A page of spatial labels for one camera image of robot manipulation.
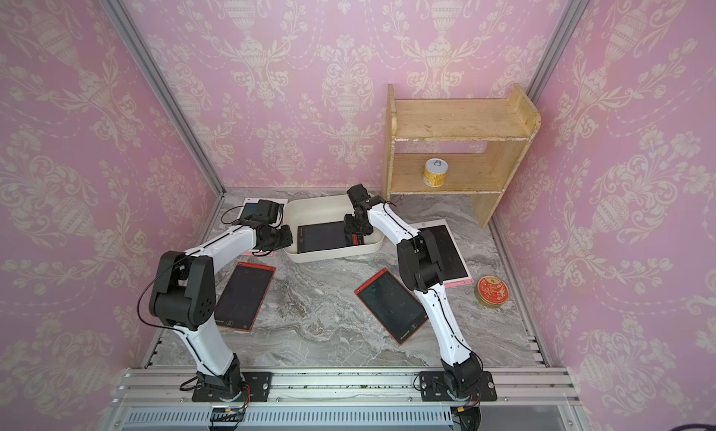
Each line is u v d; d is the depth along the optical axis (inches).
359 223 35.3
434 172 35.6
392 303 35.4
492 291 34.5
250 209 44.4
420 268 25.2
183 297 19.4
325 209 44.1
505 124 31.4
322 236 40.9
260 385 29.2
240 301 35.2
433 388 28.7
